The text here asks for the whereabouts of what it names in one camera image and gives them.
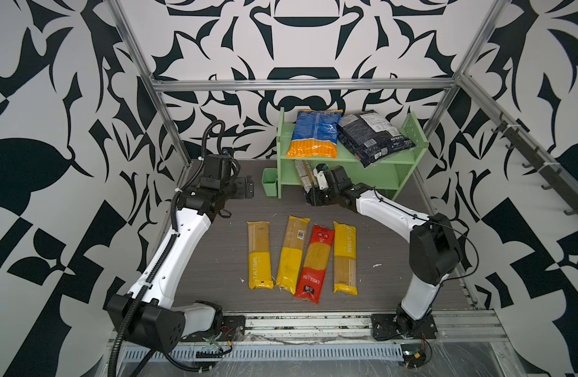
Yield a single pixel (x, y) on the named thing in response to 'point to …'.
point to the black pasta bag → (370, 137)
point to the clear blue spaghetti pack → (308, 178)
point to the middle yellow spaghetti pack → (290, 265)
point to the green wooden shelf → (388, 176)
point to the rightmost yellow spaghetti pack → (345, 259)
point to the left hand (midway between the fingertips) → (235, 175)
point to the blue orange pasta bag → (315, 133)
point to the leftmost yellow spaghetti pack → (259, 255)
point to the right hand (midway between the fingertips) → (310, 193)
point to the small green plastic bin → (269, 181)
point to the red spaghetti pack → (312, 274)
